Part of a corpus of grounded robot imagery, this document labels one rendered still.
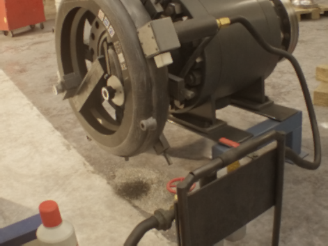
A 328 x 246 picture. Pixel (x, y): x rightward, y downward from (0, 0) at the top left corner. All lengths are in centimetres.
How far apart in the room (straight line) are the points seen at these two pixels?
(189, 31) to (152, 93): 25
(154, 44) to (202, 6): 48
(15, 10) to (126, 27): 560
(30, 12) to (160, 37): 582
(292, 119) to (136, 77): 91
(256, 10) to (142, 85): 75
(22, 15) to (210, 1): 544
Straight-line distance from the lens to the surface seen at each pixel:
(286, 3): 227
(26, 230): 84
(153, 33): 135
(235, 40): 182
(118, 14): 148
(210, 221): 111
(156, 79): 145
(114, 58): 154
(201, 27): 147
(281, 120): 200
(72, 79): 184
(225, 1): 188
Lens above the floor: 105
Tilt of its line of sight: 21 degrees down
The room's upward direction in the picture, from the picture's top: 6 degrees counter-clockwise
